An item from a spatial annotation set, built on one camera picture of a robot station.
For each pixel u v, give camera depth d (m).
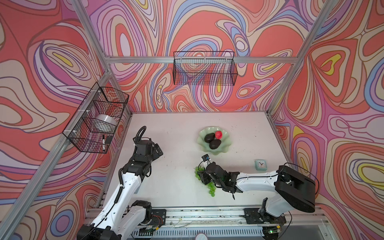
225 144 0.98
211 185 0.80
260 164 0.89
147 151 0.63
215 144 0.96
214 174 0.63
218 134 0.99
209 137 0.99
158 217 0.73
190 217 0.75
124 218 0.54
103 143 0.72
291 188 0.45
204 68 0.96
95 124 0.71
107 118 0.74
